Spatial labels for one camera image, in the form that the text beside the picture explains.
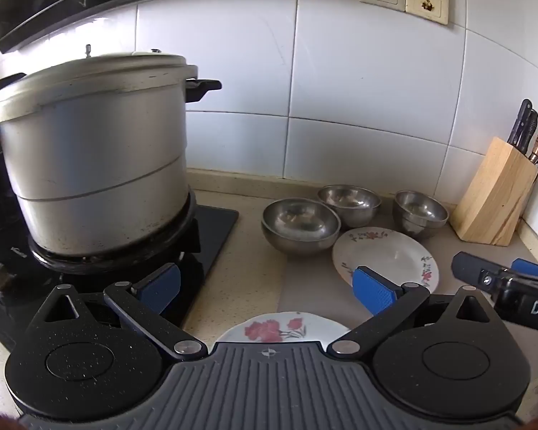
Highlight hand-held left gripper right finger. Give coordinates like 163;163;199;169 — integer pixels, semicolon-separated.
326;266;505;361

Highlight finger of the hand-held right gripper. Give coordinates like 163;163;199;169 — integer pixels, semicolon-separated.
510;257;538;283
452;251;515;295

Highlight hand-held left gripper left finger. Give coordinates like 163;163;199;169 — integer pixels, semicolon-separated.
27;263;208;363

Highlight white plate small flowers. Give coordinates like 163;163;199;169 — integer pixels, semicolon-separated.
332;227;440;298

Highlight stainless steel bowl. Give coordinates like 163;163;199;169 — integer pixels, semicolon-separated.
317;183;382;229
393;189;450;229
397;215;447;239
261;198;341;256

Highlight white plate large pink flowers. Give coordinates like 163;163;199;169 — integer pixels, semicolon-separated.
215;311;353;345

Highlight black burner grate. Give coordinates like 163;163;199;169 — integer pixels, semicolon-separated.
29;188;202;276

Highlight grey silicone mat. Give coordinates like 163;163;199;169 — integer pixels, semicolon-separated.
279;197;464;319

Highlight wooden knife block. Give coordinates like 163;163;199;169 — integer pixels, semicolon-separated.
450;138;538;247

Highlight black glass gas stove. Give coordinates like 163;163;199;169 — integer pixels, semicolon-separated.
0;134;240;352

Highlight silver pressure cooker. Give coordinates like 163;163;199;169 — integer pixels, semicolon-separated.
0;45;222;258

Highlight bronze stove knob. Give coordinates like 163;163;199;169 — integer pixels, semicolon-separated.
0;262;19;298

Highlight black-handled knife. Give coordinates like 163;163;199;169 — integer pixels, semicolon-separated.
506;99;533;146
518;108;538;155

